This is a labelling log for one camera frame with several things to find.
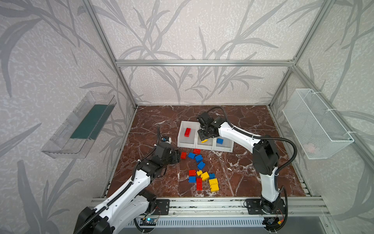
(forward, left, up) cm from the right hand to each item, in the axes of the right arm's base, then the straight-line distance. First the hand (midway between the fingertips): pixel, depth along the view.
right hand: (204, 129), depth 93 cm
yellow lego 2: (-26, 0, -8) cm, 28 cm away
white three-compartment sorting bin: (-6, +7, -4) cm, 10 cm away
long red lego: (+4, +11, -9) cm, 15 cm away
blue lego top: (-14, +8, -9) cm, 18 cm away
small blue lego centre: (-26, -4, -10) cm, 28 cm away
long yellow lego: (-31, -5, -9) cm, 33 cm away
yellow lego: (-10, -1, +3) cm, 10 cm away
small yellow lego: (-24, +3, -9) cm, 26 cm away
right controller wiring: (-48, -35, -15) cm, 61 cm away
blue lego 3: (-20, +2, -8) cm, 22 cm away
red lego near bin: (-10, +5, -10) cm, 15 cm away
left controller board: (-47, +29, -10) cm, 56 cm away
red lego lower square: (-24, +8, -10) cm, 27 cm away
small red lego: (-13, +13, -9) cm, 21 cm away
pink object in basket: (-18, -53, +10) cm, 57 cm away
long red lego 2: (-31, +3, -9) cm, 32 cm away
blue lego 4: (-28, +7, -10) cm, 30 cm away
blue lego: (-5, -10, -6) cm, 13 cm away
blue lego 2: (-16, +3, -8) cm, 18 cm away
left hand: (-14, +15, +1) cm, 21 cm away
